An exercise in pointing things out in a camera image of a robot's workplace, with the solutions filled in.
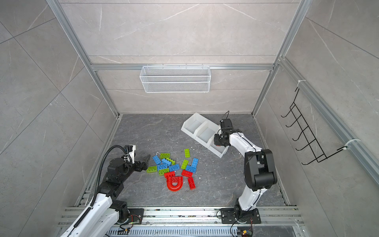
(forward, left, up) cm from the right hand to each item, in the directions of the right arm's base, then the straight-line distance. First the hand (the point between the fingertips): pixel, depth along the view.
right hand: (218, 139), depth 96 cm
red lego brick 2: (-26, +18, -6) cm, 32 cm away
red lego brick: (-5, 0, 0) cm, 5 cm away
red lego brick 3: (-21, +21, -4) cm, 30 cm away
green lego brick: (-5, +21, -7) cm, 23 cm away
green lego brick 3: (-8, +36, -6) cm, 37 cm away
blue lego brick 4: (-16, +37, -5) cm, 41 cm away
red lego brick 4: (-21, +31, -4) cm, 38 cm away
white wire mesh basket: (+36, +28, +23) cm, 51 cm away
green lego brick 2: (-15, +22, -5) cm, 27 cm away
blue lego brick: (-11, +40, -5) cm, 42 cm away
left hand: (-13, +46, +8) cm, 48 cm away
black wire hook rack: (-24, -38, +23) cm, 50 cm away
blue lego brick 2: (-14, +16, -6) cm, 22 cm away
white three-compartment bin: (+11, +9, -5) cm, 15 cm away
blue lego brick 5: (-13, +33, -4) cm, 36 cm away
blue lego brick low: (-17, +18, -7) cm, 26 cm away
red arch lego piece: (-24, +26, -6) cm, 36 cm away
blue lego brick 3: (-16, +29, -6) cm, 34 cm away
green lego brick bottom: (-19, +36, -5) cm, 41 cm away
